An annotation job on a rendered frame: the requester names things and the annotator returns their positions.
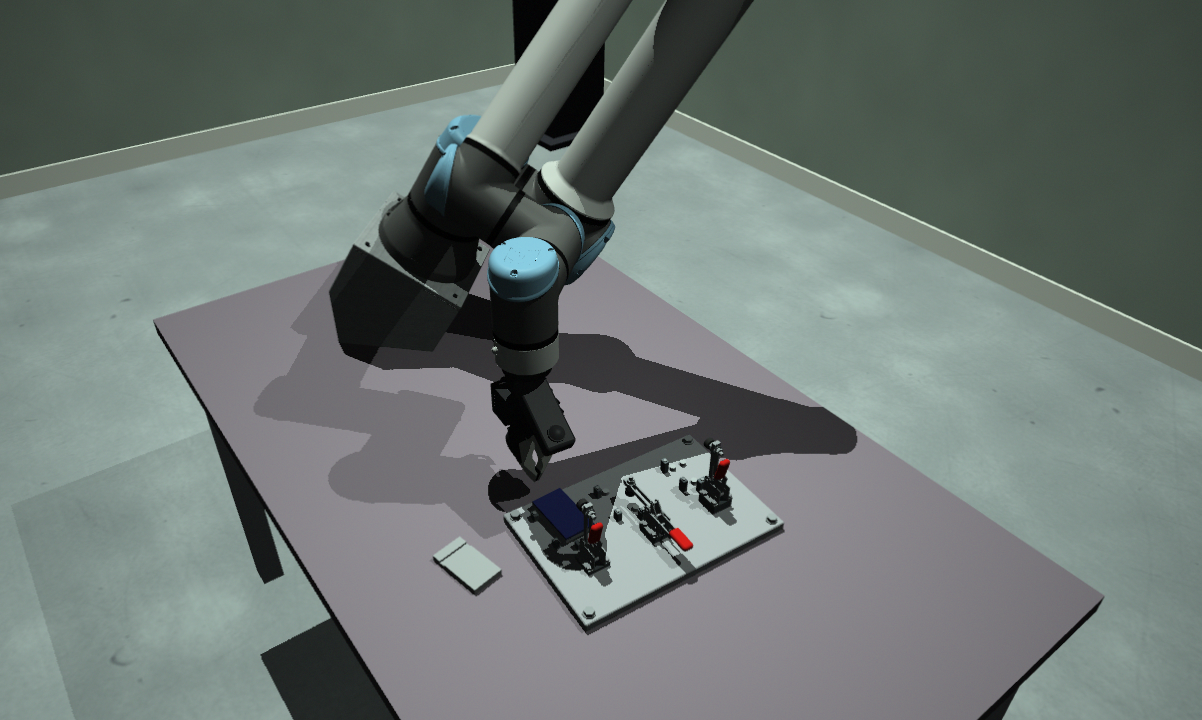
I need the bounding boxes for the blue flat blank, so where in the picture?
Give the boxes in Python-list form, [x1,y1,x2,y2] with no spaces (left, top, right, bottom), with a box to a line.
[532,488,584,543]

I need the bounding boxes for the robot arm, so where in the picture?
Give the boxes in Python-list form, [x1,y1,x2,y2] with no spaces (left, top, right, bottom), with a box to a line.
[379,0,754,375]

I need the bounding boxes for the toggle clamp with red handle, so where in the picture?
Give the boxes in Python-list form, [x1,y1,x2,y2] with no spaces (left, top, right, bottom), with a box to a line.
[623,475,694,552]

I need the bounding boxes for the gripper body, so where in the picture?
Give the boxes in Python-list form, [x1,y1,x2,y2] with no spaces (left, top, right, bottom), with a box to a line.
[490,368,552,439]

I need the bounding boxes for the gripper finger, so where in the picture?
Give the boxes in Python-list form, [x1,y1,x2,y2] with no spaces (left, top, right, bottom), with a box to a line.
[530,435,552,481]
[506,424,538,482]

